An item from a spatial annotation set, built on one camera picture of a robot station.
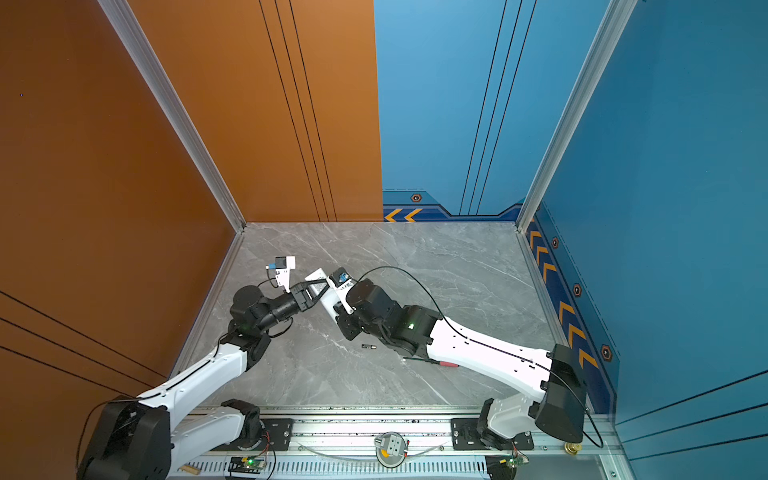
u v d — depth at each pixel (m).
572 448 0.69
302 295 0.68
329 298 0.74
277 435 0.73
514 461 0.70
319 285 0.73
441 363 0.66
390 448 0.65
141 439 0.40
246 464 0.71
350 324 0.61
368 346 0.87
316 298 0.71
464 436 0.72
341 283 0.59
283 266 0.70
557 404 0.38
